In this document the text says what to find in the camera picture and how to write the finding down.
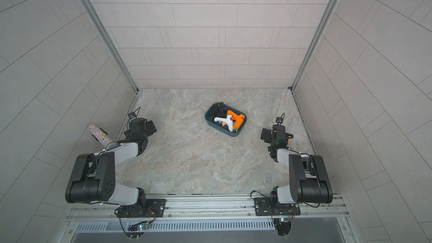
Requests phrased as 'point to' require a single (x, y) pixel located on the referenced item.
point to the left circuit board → (136, 229)
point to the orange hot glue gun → (239, 119)
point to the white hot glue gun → (228, 120)
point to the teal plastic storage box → (219, 109)
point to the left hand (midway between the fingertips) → (145, 122)
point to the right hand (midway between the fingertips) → (273, 128)
